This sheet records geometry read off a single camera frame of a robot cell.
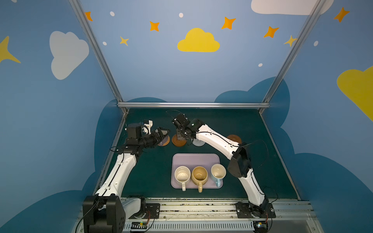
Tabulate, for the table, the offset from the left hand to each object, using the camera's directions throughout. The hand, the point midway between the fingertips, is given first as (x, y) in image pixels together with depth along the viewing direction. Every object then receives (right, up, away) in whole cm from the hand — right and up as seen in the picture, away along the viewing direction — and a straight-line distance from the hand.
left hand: (166, 133), depth 79 cm
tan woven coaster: (-3, -8, +22) cm, 24 cm away
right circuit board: (+50, -48, -6) cm, 69 cm away
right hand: (+8, -1, +9) cm, 12 cm away
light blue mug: (+30, -24, +6) cm, 39 cm away
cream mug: (+9, -26, +7) cm, 28 cm away
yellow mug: (+19, -26, +7) cm, 33 cm away
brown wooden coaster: (+47, -5, +25) cm, 53 cm away
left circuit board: (-13, -47, -6) cm, 49 cm away
